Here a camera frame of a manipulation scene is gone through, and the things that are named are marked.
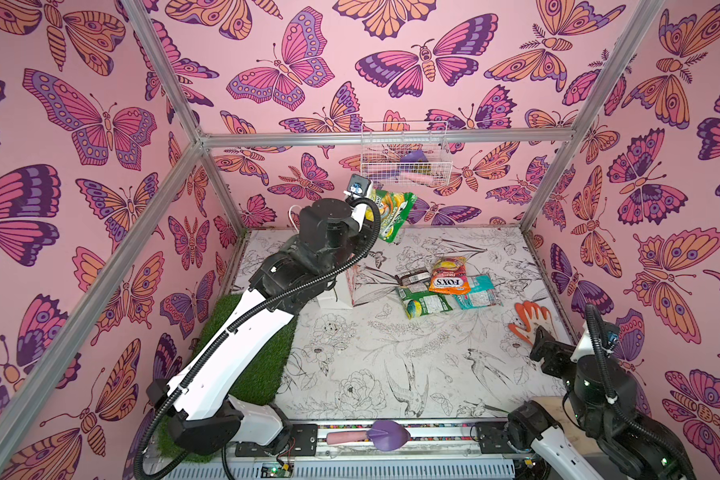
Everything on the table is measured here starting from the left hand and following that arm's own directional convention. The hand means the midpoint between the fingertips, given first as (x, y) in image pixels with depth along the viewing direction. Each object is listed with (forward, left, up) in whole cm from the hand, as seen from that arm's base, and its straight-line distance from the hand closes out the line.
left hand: (364, 207), depth 60 cm
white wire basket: (+44, -6, -11) cm, 45 cm away
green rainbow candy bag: (+3, -16, -44) cm, 47 cm away
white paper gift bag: (+4, +12, -42) cm, 44 cm away
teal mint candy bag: (+8, -38, -44) cm, 58 cm away
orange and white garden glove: (-1, -52, -44) cm, 68 cm away
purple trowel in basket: (+35, -15, -14) cm, 40 cm away
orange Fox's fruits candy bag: (+13, -28, -42) cm, 52 cm away
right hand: (-17, -42, -20) cm, 49 cm away
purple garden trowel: (-33, -5, -45) cm, 56 cm away
